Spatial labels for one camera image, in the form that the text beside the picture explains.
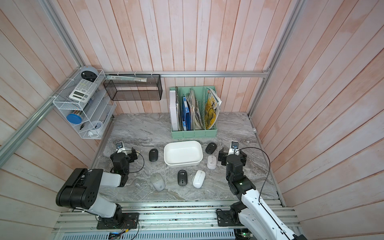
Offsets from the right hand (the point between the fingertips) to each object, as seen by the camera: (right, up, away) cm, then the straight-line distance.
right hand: (231, 148), depth 81 cm
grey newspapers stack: (-19, +19, +15) cm, 30 cm away
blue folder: (-25, +19, +13) cm, 34 cm away
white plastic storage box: (-28, -6, +18) cm, 34 cm away
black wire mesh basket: (-63, +40, +23) cm, 78 cm away
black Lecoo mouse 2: (-9, -2, +18) cm, 20 cm away
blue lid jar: (-84, +16, -4) cm, 86 cm away
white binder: (-33, +23, +9) cm, 41 cm away
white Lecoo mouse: (-10, -11, +10) cm, 18 cm away
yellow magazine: (-7, +28, +18) cm, 34 cm away
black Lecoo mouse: (-28, -18, +5) cm, 33 cm away
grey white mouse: (-41, -20, +2) cm, 46 cm away
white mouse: (-18, -18, +4) cm, 26 cm away
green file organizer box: (-16, +37, +24) cm, 47 cm away
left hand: (-64, -3, +13) cm, 65 cm away
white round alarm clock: (-77, +11, +3) cm, 78 cm away
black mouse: (-47, -6, +14) cm, 49 cm away
